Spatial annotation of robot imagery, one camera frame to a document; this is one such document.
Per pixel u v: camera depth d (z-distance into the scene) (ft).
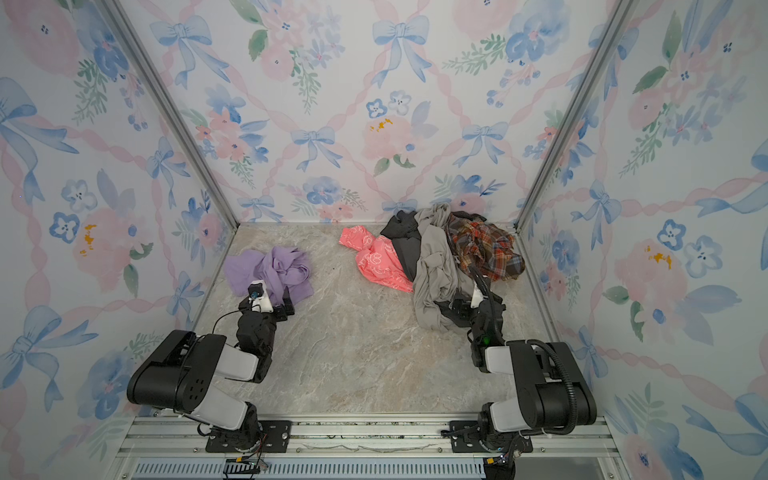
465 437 2.40
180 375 1.48
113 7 2.23
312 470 2.30
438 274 2.97
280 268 3.27
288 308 2.74
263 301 2.52
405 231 3.51
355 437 2.49
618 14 2.26
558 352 1.57
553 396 1.38
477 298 2.62
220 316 2.35
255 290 2.46
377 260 3.29
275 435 2.44
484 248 3.29
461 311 2.73
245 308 2.63
